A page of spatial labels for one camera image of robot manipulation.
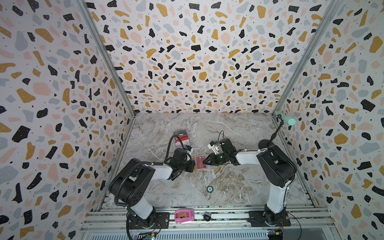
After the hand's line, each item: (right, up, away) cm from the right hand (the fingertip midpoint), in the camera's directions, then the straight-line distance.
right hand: (204, 160), depth 91 cm
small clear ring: (+12, -14, -9) cm, 21 cm away
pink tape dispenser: (-10, -23, -18) cm, 31 cm away
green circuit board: (-25, -31, -20) cm, 45 cm away
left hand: (-4, -1, +1) cm, 4 cm away
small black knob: (+1, -23, -19) cm, 30 cm away
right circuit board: (+34, -31, -19) cm, 50 cm away
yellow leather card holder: (+3, -4, +1) cm, 5 cm away
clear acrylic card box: (-13, +13, +10) cm, 21 cm away
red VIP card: (-3, -2, +3) cm, 5 cm away
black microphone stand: (+43, +9, +13) cm, 46 cm away
